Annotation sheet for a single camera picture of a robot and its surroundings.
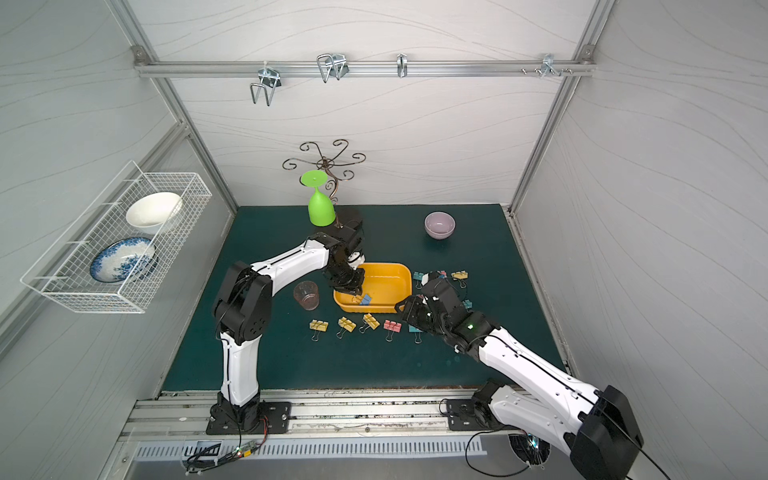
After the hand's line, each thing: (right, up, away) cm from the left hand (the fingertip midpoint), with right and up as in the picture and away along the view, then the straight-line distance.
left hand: (362, 292), depth 91 cm
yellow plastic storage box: (+7, +1, +5) cm, 9 cm away
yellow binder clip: (+32, +4, +5) cm, 32 cm away
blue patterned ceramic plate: (-50, +12, -26) cm, 58 cm away
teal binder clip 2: (+17, -11, -3) cm, 20 cm away
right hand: (+11, -1, -13) cm, 17 cm away
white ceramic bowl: (-51, +24, -17) cm, 59 cm away
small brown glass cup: (-18, -1, +3) cm, 18 cm away
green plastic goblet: (-12, +26, -1) cm, 29 cm away
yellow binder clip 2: (-13, -9, -4) cm, 16 cm away
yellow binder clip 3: (-4, -9, -3) cm, 11 cm away
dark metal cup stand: (-10, +40, 0) cm, 41 cm away
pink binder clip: (+9, -9, -3) cm, 14 cm away
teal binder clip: (+18, +4, +7) cm, 20 cm away
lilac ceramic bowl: (+27, +22, +21) cm, 41 cm away
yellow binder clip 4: (+2, -9, -1) cm, 9 cm away
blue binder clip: (+1, -3, +2) cm, 4 cm away
